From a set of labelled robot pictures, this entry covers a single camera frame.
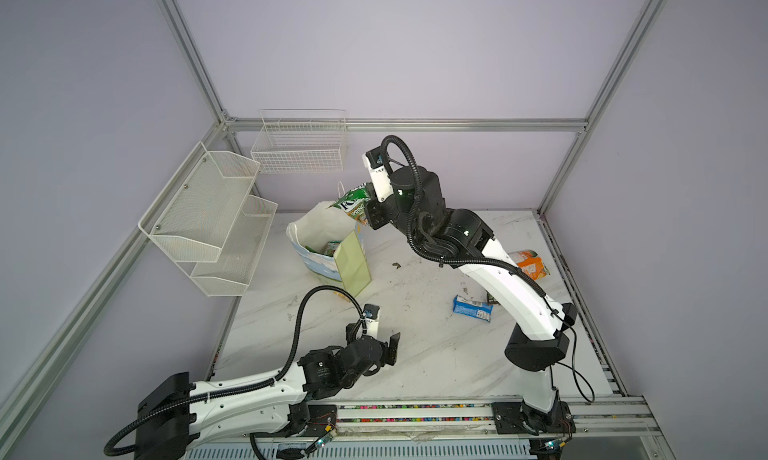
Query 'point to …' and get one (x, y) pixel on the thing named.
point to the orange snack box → (530, 262)
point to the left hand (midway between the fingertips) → (383, 332)
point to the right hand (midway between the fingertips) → (363, 185)
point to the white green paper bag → (329, 243)
